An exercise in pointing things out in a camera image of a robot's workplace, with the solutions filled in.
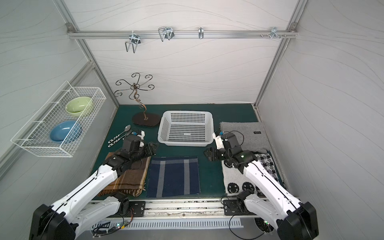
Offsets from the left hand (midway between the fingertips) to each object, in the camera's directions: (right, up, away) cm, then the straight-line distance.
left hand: (155, 147), depth 81 cm
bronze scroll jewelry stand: (-19, +15, +29) cm, 38 cm away
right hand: (+30, -2, -2) cm, 30 cm away
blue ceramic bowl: (-36, +10, -15) cm, 40 cm away
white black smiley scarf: (+43, -18, -3) cm, 47 cm away
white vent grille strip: (+9, -34, -11) cm, 37 cm away
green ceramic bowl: (-37, +22, -8) cm, 44 cm away
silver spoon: (-27, +9, +24) cm, 37 cm away
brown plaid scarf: (-13, -19, -1) cm, 23 cm away
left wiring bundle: (-11, -33, -14) cm, 38 cm away
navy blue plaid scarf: (+10, -16, +1) cm, 19 cm away
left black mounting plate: (-6, -29, -8) cm, 31 cm away
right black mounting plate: (+40, -29, -8) cm, 50 cm away
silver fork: (-26, +4, +22) cm, 35 cm away
